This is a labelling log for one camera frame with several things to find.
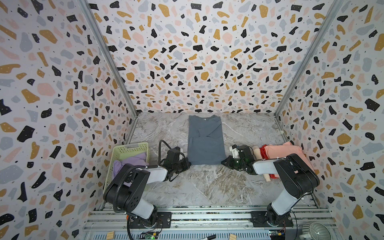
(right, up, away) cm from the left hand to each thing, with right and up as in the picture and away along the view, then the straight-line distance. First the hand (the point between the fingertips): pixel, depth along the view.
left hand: (192, 161), depth 91 cm
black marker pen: (+10, -31, -21) cm, 39 cm away
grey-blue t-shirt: (+8, +11, +13) cm, 18 cm away
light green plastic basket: (-44, +5, +5) cm, 45 cm away
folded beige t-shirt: (+42, +2, +4) cm, 42 cm away
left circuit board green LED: (-19, -30, -20) cm, 41 cm away
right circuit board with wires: (+41, -31, -19) cm, 55 cm away
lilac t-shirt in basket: (-35, 0, +3) cm, 35 cm away
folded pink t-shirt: (+59, +5, +7) cm, 60 cm away
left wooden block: (-36, -29, -22) cm, 51 cm away
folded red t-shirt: (+46, +2, +4) cm, 46 cm away
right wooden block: (+20, -30, -22) cm, 42 cm away
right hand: (+17, 0, +2) cm, 17 cm away
